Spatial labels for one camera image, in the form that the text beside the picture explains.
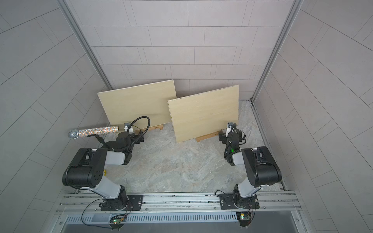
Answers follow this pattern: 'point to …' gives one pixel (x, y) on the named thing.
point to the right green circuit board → (244, 218)
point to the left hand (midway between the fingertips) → (137, 128)
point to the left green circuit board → (117, 222)
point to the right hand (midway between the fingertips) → (229, 128)
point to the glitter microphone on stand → (75, 133)
